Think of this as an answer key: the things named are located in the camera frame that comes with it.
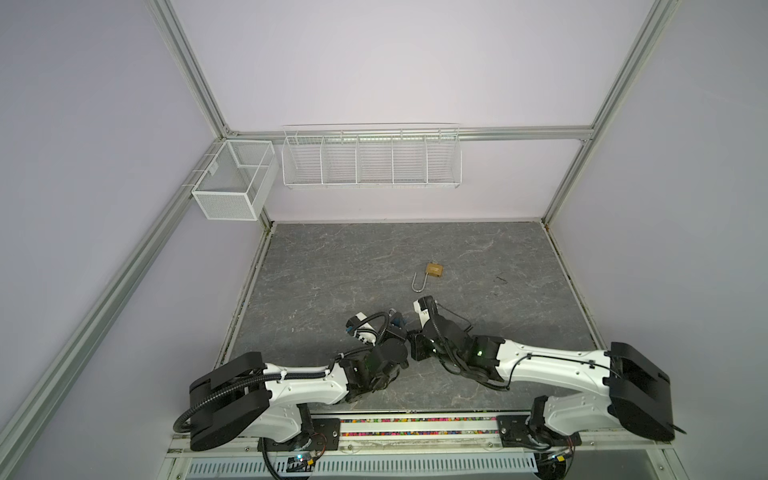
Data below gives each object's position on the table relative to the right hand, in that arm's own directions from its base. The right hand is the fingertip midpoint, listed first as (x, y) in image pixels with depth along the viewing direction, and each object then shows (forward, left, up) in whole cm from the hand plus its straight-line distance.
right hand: (405, 338), depth 79 cm
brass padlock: (+30, -10, -10) cm, 33 cm away
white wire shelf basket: (+54, +9, +21) cm, 59 cm away
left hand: (+4, 0, +1) cm, 4 cm away
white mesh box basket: (+51, +58, +14) cm, 78 cm away
